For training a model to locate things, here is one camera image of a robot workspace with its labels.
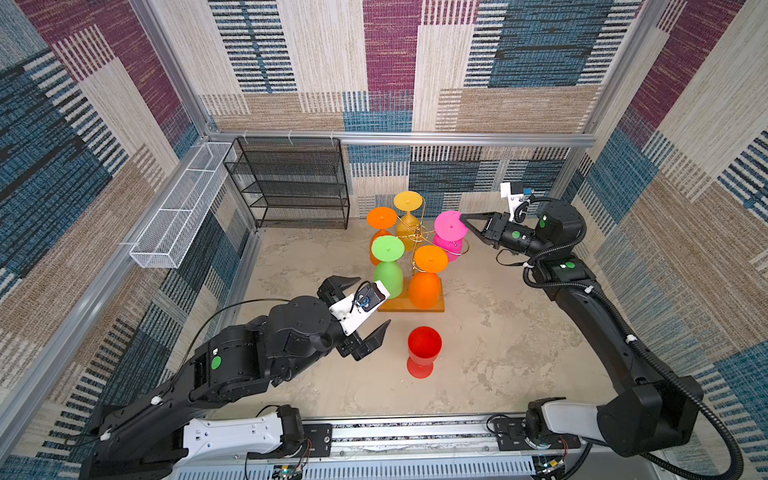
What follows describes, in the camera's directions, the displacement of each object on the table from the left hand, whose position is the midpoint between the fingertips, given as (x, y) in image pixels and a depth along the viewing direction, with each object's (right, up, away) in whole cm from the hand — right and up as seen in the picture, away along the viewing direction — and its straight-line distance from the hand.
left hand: (371, 296), depth 55 cm
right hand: (+19, +14, +13) cm, 27 cm away
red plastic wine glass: (+12, -15, +19) cm, 27 cm away
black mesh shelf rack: (-32, +33, +56) cm, 72 cm away
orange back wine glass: (+1, +16, +20) cm, 26 cm away
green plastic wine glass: (+3, +8, +14) cm, 17 cm away
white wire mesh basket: (-63, +13, +37) cm, 74 cm away
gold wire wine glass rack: (+7, -6, +26) cm, 28 cm away
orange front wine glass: (+12, 0, +18) cm, 21 cm away
